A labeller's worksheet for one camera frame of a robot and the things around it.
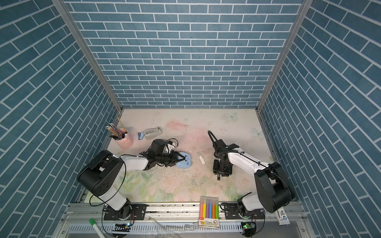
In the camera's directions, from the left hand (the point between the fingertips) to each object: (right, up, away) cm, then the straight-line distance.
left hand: (186, 161), depth 87 cm
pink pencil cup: (-38, +11, +5) cm, 40 cm away
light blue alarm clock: (-1, -2, 0) cm, 2 cm away
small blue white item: (-33, +13, +15) cm, 39 cm away
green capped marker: (-44, -25, -16) cm, 53 cm away
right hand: (+18, -7, -1) cm, 20 cm away
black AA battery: (+19, -9, -2) cm, 21 cm away
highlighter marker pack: (+12, -22, -13) cm, 29 cm away
